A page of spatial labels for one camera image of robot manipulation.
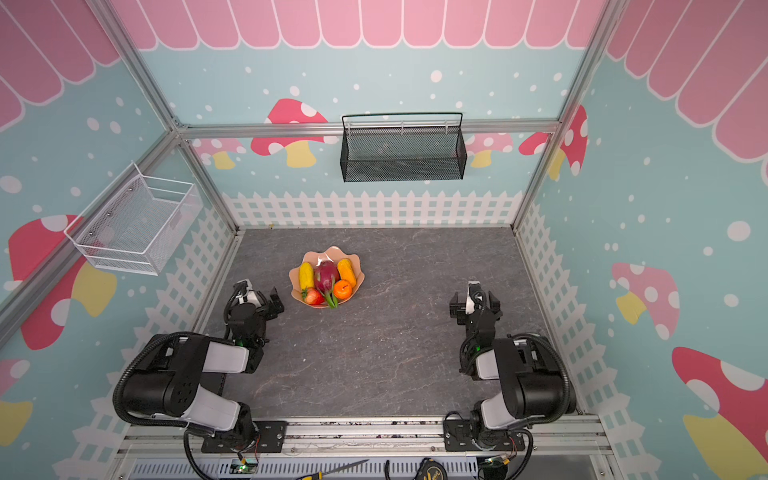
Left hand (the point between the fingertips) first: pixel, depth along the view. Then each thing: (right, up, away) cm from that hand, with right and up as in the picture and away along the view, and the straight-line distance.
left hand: (262, 296), depth 93 cm
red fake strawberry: (+16, 0, -1) cm, 16 cm away
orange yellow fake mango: (+25, +8, +7) cm, 27 cm away
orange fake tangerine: (+25, +2, -1) cm, 25 cm away
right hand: (+66, +2, -2) cm, 66 cm away
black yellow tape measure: (+49, -36, -25) cm, 66 cm away
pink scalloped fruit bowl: (+20, +13, +13) cm, 27 cm away
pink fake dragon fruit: (+19, +6, +3) cm, 21 cm away
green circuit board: (+4, -39, -20) cm, 44 cm away
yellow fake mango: (+12, +6, +6) cm, 15 cm away
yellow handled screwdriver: (+24, -38, -24) cm, 51 cm away
